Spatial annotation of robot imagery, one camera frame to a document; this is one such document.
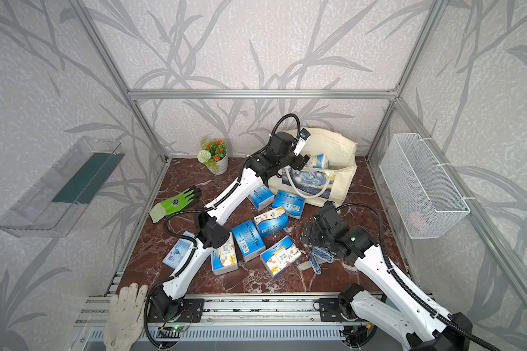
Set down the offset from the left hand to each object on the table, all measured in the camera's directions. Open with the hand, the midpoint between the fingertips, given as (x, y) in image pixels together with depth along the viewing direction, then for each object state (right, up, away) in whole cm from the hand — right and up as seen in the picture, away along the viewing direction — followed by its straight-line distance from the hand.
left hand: (303, 149), depth 85 cm
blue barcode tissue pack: (-17, -20, +10) cm, 29 cm away
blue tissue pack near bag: (-3, -23, +8) cm, 25 cm away
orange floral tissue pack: (-9, -40, -6) cm, 41 cm away
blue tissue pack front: (-30, -41, -7) cm, 51 cm away
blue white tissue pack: (-13, -29, +1) cm, 32 cm away
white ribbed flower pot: (-38, -5, +22) cm, 44 cm away
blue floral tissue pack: (+8, -4, +11) cm, 14 cm away
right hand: (+3, -31, -8) cm, 32 cm away
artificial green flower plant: (-42, +1, +19) cm, 46 cm away
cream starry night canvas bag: (+7, -15, +8) cm, 18 cm away
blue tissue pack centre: (-21, -35, -3) cm, 42 cm away
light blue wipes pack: (-48, -40, -5) cm, 63 cm away
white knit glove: (-62, -59, -13) cm, 86 cm away
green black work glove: (-55, -23, +16) cm, 62 cm away
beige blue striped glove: (+6, -42, -1) cm, 42 cm away
